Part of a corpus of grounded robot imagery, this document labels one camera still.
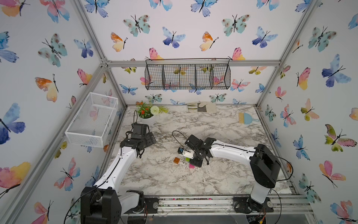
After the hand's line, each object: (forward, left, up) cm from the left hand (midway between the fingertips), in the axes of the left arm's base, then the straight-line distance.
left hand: (147, 138), depth 85 cm
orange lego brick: (-9, -17, -12) cm, 23 cm away
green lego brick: (-14, -24, -1) cm, 27 cm away
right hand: (-10, -28, -8) cm, 30 cm away
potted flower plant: (+19, +3, +1) cm, 19 cm away
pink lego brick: (-13, -26, -12) cm, 32 cm away
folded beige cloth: (+38, -38, -13) cm, 55 cm away
